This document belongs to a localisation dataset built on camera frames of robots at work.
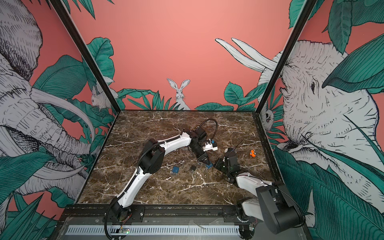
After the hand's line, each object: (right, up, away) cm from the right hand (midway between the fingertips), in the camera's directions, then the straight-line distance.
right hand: (213, 159), depth 90 cm
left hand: (-2, -1, -1) cm, 3 cm away
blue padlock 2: (-23, -6, -1) cm, 24 cm away
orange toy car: (+26, +2, +5) cm, 27 cm away
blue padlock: (-2, -4, 0) cm, 5 cm away
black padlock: (-13, -5, +1) cm, 14 cm away
